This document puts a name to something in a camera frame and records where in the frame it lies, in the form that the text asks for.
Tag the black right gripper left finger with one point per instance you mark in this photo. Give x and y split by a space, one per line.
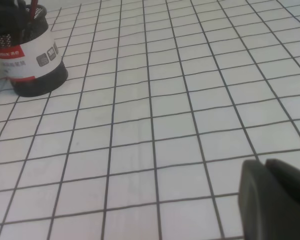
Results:
256 197

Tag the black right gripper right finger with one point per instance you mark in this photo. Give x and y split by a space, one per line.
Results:
285 213

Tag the black mesh pen holder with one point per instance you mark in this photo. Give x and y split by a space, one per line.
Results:
29 54

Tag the dark red pencil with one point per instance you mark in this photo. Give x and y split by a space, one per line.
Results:
32 9

